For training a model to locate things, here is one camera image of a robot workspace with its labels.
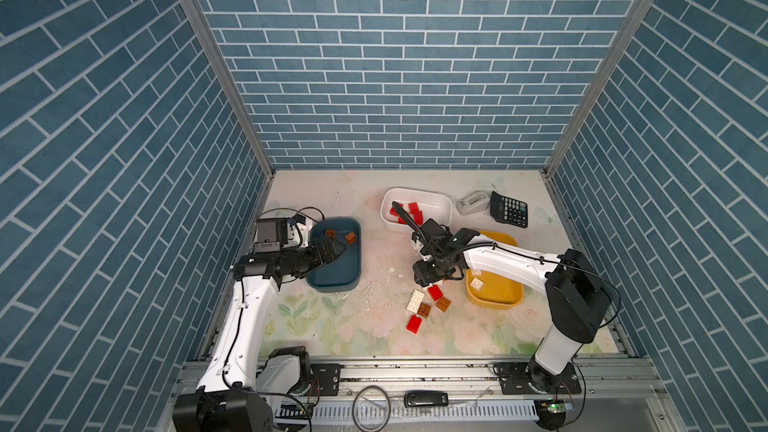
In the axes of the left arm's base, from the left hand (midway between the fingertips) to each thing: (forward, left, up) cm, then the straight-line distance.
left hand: (335, 251), depth 77 cm
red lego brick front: (-13, -21, -17) cm, 30 cm away
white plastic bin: (+28, -26, -15) cm, 41 cm away
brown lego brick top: (+14, -2, -15) cm, 21 cm away
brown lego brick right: (-9, -30, -15) cm, 35 cm away
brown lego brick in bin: (+16, +6, -15) cm, 23 cm away
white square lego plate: (-2, -41, -16) cm, 44 cm away
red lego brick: (+26, -16, -16) cm, 34 cm away
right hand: (-1, -23, -12) cm, 26 cm away
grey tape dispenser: (+27, -45, -14) cm, 54 cm away
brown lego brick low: (-9, -24, -18) cm, 32 cm away
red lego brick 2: (-4, -28, -17) cm, 33 cm away
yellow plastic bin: (-4, -44, -17) cm, 47 cm away
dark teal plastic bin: (+2, 0, -16) cm, 17 cm away
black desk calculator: (+24, -57, -14) cm, 64 cm away
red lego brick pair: (+23, -25, -15) cm, 37 cm away
